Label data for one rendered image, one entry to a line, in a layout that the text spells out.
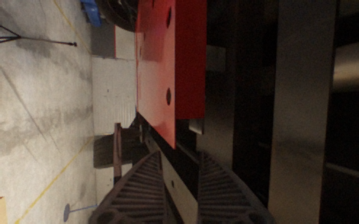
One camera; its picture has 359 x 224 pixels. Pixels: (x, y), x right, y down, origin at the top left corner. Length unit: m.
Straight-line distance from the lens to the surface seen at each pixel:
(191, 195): 0.27
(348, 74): 0.28
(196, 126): 0.25
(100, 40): 9.37
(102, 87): 8.86
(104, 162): 1.28
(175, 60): 0.21
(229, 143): 0.25
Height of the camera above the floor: 1.53
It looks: 22 degrees up
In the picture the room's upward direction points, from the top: 89 degrees clockwise
